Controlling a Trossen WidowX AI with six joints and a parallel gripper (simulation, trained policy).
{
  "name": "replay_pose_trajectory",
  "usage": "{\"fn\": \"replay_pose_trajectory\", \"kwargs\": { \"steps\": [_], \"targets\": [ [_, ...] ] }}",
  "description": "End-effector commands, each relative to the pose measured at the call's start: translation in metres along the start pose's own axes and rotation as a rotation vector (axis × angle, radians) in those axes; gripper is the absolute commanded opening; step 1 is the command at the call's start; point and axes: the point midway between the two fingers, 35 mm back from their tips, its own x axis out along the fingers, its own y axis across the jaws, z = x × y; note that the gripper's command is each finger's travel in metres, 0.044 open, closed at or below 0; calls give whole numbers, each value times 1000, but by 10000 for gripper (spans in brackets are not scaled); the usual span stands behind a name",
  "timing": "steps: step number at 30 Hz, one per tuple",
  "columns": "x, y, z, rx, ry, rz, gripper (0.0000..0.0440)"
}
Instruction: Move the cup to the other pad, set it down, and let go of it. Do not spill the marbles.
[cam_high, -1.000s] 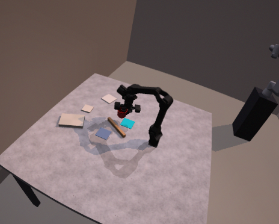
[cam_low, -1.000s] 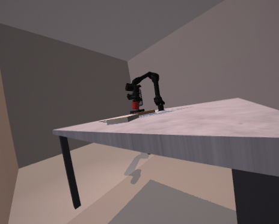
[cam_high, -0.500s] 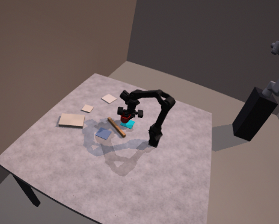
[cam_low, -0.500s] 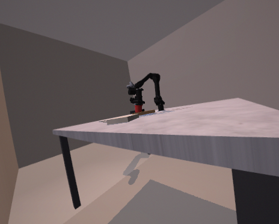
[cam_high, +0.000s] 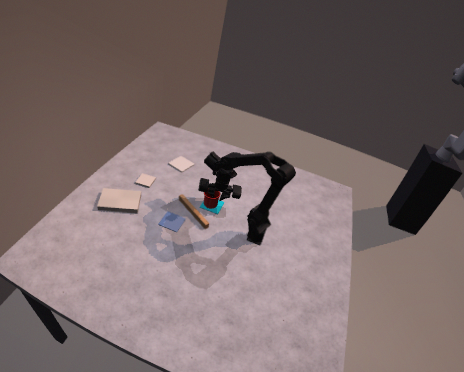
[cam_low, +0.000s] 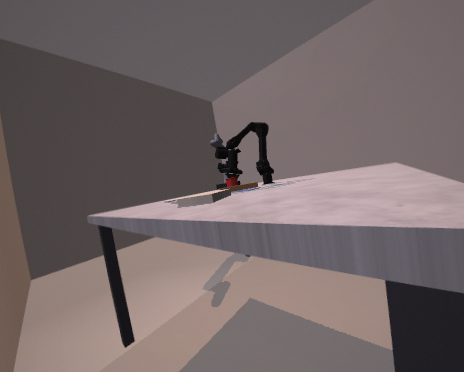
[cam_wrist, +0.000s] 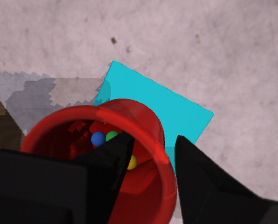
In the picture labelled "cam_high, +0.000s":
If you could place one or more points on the translucent red cup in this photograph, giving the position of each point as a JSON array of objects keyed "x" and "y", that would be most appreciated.
[{"x": 210, "y": 202}]

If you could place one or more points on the orange flat bar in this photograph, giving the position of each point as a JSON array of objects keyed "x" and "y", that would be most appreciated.
[{"x": 200, "y": 219}]

